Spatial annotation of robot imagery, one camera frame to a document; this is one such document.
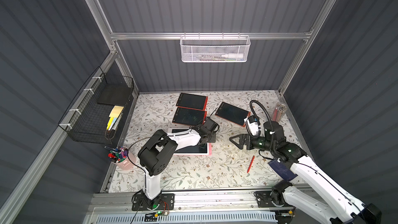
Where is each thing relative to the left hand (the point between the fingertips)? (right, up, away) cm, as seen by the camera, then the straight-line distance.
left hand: (214, 138), depth 93 cm
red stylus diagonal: (+20, -13, -8) cm, 25 cm away
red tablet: (-15, +23, +22) cm, 35 cm away
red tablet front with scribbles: (-17, +12, +14) cm, 25 cm away
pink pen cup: (-48, -6, -16) cm, 51 cm away
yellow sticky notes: (-50, +16, -19) cm, 55 cm away
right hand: (+9, +4, -20) cm, 23 cm away
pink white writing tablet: (-7, -6, -1) cm, 9 cm away
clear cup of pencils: (+36, +16, -6) cm, 40 cm away
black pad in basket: (-53, +27, -11) cm, 61 cm away
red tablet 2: (+14, +14, +16) cm, 26 cm away
